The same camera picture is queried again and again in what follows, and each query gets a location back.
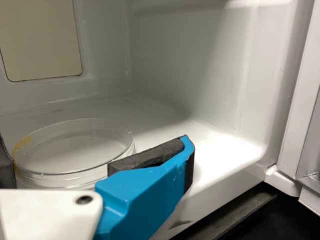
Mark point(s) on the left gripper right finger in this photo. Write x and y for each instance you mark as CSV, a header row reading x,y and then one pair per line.
x,y
140,195

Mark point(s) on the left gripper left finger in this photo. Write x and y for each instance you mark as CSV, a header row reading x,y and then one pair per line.
x,y
6,175

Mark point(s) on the incubator door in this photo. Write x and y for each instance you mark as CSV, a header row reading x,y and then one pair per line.
x,y
307,112

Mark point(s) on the black platform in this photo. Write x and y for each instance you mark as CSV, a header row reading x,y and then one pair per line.
x,y
287,225

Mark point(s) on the petri dish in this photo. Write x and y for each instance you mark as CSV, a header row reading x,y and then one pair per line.
x,y
72,150

